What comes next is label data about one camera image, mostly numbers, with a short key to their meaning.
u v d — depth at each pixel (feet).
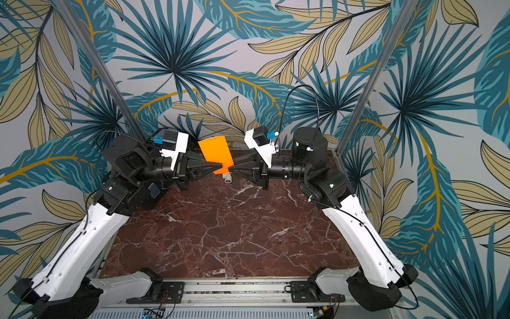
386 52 2.59
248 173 1.61
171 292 2.41
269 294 2.42
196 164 1.48
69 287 1.24
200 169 1.58
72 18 2.26
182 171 1.42
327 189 1.28
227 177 3.21
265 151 1.38
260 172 1.44
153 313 2.35
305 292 2.40
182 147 1.29
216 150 1.44
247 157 1.56
